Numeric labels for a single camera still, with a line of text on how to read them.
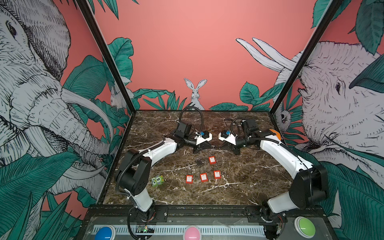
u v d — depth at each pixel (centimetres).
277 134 97
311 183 45
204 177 85
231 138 70
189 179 84
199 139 73
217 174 86
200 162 93
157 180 84
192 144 73
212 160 93
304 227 70
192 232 68
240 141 71
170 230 70
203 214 75
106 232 67
